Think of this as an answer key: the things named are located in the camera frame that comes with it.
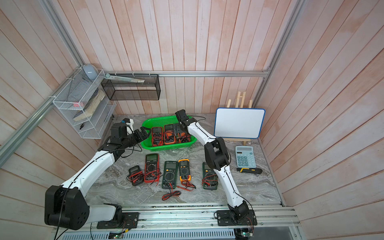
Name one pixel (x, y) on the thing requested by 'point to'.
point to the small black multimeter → (135, 176)
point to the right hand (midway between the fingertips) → (181, 127)
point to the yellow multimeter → (186, 183)
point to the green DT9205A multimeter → (170, 175)
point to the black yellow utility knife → (250, 170)
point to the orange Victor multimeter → (182, 137)
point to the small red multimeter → (157, 136)
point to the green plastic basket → (147, 144)
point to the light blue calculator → (245, 156)
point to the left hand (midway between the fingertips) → (147, 134)
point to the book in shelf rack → (91, 107)
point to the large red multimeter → (152, 168)
